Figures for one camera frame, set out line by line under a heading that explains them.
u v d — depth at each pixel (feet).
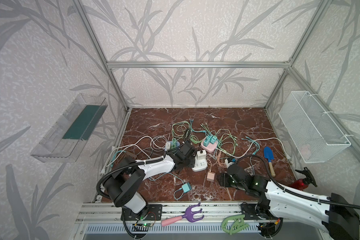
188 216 2.37
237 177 2.03
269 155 3.08
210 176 2.71
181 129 3.49
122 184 1.44
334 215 1.37
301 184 2.41
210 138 3.07
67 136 2.11
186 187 2.62
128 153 3.08
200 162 2.88
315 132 2.10
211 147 3.13
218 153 3.02
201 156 2.84
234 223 2.32
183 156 2.24
